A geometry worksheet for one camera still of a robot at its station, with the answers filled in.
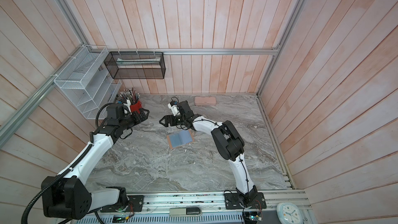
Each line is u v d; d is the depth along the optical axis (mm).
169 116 837
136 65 1062
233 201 723
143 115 746
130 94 977
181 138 957
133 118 730
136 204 735
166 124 844
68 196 393
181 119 828
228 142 557
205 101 1144
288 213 687
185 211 682
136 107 1023
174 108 879
